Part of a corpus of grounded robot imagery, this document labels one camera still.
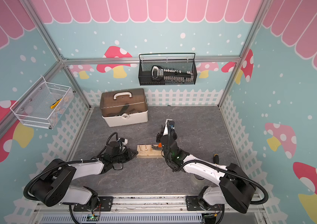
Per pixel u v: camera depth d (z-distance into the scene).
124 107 0.94
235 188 0.41
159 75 0.87
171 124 0.68
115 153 0.73
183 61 0.92
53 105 0.75
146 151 0.90
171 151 0.59
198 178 0.79
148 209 0.74
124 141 0.86
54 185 0.44
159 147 0.86
